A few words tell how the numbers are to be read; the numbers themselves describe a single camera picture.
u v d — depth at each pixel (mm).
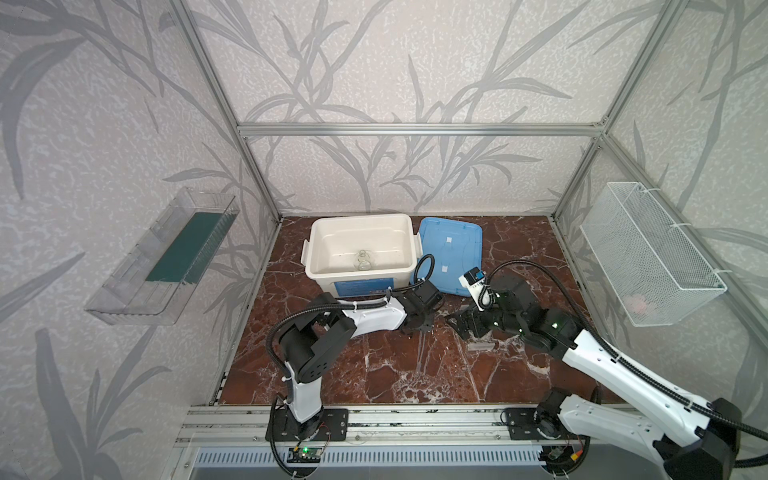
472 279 647
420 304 716
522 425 736
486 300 646
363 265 1027
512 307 564
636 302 722
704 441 378
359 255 994
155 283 632
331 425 732
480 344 850
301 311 461
